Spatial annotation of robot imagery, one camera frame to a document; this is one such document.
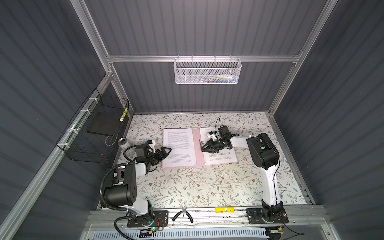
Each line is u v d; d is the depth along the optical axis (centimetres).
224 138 88
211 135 99
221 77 92
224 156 95
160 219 72
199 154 97
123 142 87
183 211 76
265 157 58
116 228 66
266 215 66
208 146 93
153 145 87
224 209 75
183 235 77
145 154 77
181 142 102
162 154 83
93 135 73
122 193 46
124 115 82
